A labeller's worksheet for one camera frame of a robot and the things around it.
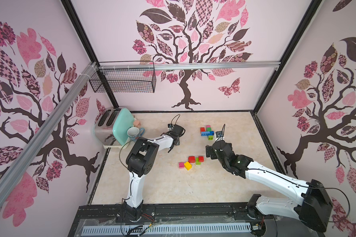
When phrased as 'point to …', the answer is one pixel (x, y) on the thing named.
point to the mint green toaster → (111, 127)
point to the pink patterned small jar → (137, 124)
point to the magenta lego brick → (181, 165)
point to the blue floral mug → (134, 133)
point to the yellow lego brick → (187, 165)
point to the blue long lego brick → (207, 133)
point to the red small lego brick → (200, 159)
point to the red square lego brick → (202, 129)
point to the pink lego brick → (208, 126)
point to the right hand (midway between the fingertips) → (214, 144)
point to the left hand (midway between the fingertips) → (171, 142)
